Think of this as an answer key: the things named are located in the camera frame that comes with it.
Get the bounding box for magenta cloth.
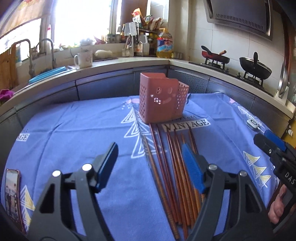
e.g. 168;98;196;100
0;89;15;103

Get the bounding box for blue dish tray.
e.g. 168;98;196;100
29;66;68;84

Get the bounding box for patterned roller blind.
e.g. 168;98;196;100
1;0;54;38

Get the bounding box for smartphone with pink case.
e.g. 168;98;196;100
4;169;26;234

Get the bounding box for wooden cutting board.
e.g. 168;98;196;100
0;44;18;90

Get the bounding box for chrome kitchen faucet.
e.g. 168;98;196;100
10;39;36;78

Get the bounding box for blue patterned tablecloth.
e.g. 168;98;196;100
6;93;278;240

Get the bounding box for range hood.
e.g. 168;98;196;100
203;0;273;41

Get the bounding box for yellow cooking oil bottle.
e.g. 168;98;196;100
156;28;173;58

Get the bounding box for white plastic jug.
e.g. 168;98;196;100
135;34;149;57

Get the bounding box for pink perforated utensil holder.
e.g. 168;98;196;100
138;72;189;124

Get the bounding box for white ceramic mug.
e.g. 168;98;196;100
74;51;93;69

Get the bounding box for person's right hand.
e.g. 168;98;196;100
268;185;287;225

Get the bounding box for reddish brown chopstick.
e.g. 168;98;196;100
149;124;176;222
156;125;182;225
189;128;199;155

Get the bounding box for black wok with lid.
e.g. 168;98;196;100
239;52;272;80

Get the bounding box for orange brown chopstick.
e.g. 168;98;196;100
174;131;195;228
181;133;206;215
166;132;188;240
171;135;191;226

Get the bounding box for snack bags on rack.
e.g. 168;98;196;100
132;8;168;31

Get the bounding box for condiment rack with bottles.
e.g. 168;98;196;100
105;23;158;57

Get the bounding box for black gas stove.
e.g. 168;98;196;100
189;58;272;96

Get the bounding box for small white device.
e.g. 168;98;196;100
246;118;259;131

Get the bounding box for red frying pan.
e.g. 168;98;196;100
201;46;230;64

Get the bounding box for steel pot lid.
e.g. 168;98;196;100
277;62;288;98

